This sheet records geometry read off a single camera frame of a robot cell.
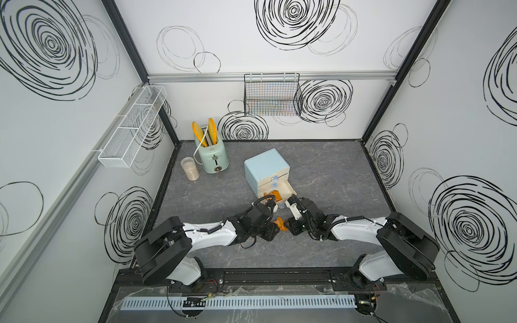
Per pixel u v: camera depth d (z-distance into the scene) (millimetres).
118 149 710
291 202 801
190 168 963
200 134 962
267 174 871
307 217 684
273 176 871
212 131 968
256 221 645
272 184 908
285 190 973
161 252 423
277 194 965
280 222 868
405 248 428
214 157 958
